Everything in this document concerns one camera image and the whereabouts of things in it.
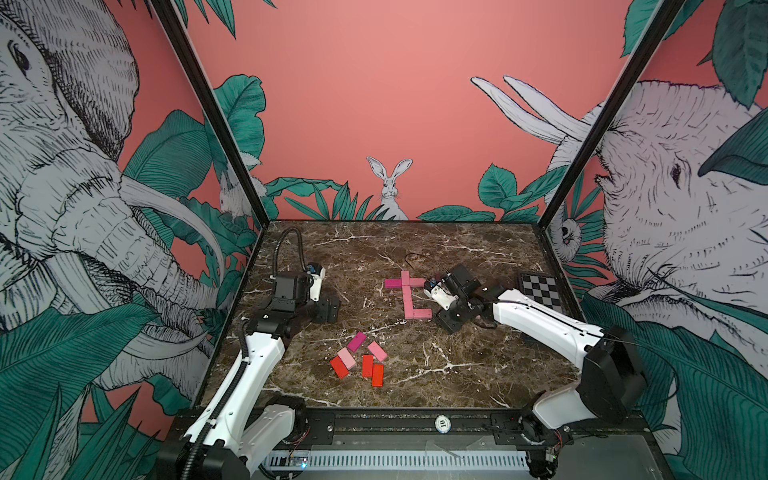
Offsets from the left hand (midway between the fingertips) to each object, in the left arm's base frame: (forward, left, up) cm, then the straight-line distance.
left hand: (328, 296), depth 81 cm
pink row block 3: (+1, -28, -14) cm, 31 cm away
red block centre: (-15, -10, -15) cm, 23 cm away
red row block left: (-17, -13, -15) cm, 26 cm away
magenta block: (+13, -19, -15) cm, 27 cm away
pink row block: (+9, -23, -14) cm, 29 cm away
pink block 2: (-12, -4, -15) cm, 20 cm away
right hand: (-3, -32, -6) cm, 33 cm away
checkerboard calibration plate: (+7, -69, -13) cm, 71 cm away
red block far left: (-15, -2, -15) cm, 21 cm away
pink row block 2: (+4, -23, -14) cm, 27 cm away
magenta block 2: (-7, -7, -15) cm, 18 cm away
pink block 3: (-11, -13, -15) cm, 22 cm away
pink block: (+15, -23, -15) cm, 32 cm away
